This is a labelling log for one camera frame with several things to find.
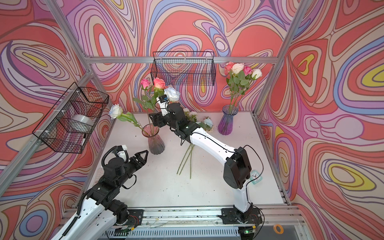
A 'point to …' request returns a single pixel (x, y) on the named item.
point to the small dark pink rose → (146, 101)
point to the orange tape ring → (281, 227)
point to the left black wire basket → (66, 126)
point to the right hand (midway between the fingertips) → (157, 115)
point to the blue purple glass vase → (225, 124)
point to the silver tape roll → (83, 119)
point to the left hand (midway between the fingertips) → (147, 153)
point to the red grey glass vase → (156, 144)
